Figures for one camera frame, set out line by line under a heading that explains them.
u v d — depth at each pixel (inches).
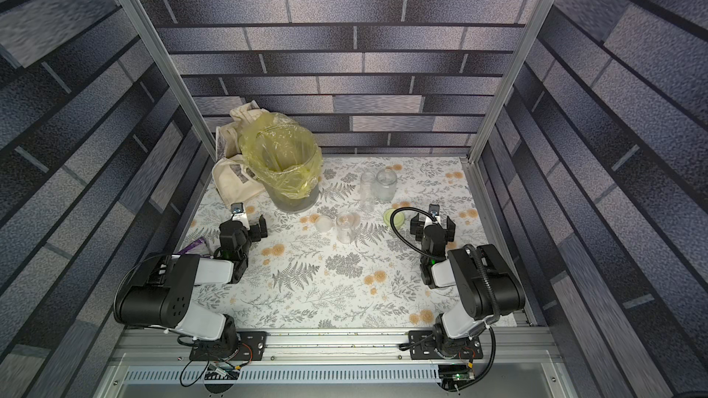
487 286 16.8
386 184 38.4
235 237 28.1
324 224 38.8
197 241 36.4
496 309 17.0
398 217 29.3
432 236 28.0
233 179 38.7
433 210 31.2
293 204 40.6
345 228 38.2
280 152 39.0
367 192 38.4
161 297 18.1
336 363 28.8
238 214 31.5
